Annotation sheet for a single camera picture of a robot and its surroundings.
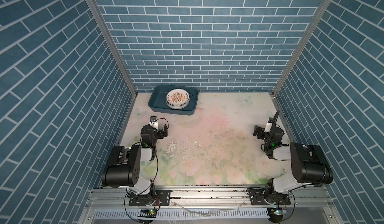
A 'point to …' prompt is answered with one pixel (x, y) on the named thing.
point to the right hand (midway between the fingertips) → (263, 125)
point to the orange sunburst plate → (177, 98)
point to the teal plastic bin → (157, 102)
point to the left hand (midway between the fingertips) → (158, 123)
